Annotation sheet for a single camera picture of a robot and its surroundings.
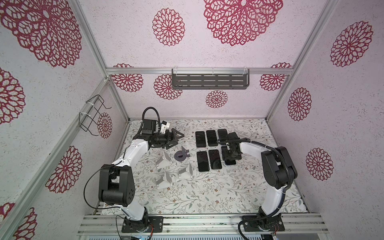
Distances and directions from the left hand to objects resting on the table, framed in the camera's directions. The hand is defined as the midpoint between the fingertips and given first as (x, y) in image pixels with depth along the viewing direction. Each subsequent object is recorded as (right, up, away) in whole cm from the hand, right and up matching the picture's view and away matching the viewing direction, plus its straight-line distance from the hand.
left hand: (180, 140), depth 83 cm
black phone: (+21, +1, +27) cm, 34 cm away
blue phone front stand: (+27, -9, +6) cm, 29 cm away
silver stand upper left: (-9, -12, +8) cm, 17 cm away
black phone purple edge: (+13, 0, +25) cm, 29 cm away
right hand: (+31, -10, +16) cm, 36 cm away
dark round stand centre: (0, -11, +16) cm, 19 cm away
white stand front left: (-6, -22, -2) cm, 23 cm away
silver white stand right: (+4, -18, +1) cm, 19 cm away
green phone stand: (+22, -13, +17) cm, 31 cm away
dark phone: (+14, -16, +13) cm, 25 cm away
